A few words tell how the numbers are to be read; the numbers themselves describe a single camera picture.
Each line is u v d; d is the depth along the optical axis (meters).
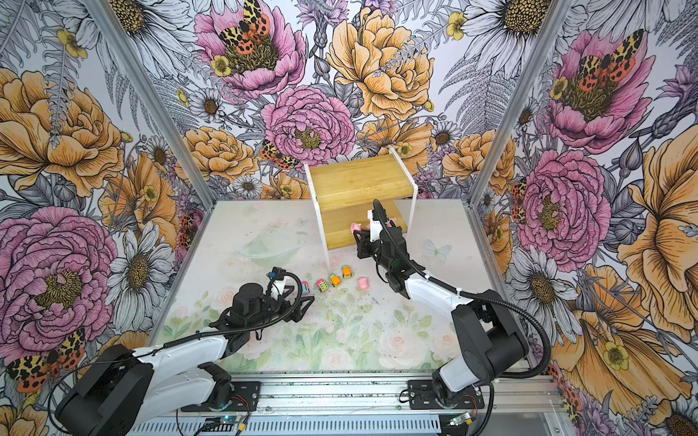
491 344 0.44
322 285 0.94
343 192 0.79
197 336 0.57
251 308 0.66
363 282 0.96
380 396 0.76
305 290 0.92
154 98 0.89
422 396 0.74
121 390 0.42
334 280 0.94
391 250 0.67
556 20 0.73
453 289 0.52
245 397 0.73
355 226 0.85
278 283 0.75
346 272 0.97
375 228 0.76
